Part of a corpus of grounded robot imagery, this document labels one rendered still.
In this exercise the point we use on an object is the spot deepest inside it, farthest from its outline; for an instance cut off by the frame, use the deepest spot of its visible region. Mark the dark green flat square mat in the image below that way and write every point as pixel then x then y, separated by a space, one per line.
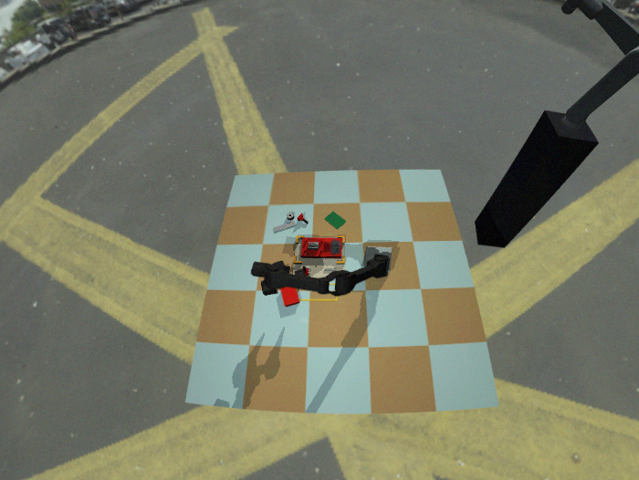
pixel 335 220

